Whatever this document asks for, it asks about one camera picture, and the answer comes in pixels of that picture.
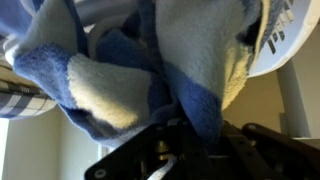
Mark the white plastic laundry basket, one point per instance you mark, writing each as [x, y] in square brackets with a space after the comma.
[300, 33]

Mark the white and blue towel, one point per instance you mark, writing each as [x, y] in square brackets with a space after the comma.
[110, 90]

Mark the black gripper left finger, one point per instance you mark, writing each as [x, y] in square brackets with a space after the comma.
[186, 140]

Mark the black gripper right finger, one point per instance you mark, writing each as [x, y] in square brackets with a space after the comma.
[235, 143]

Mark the plaid bed comforter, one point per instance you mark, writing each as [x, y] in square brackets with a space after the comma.
[20, 103]

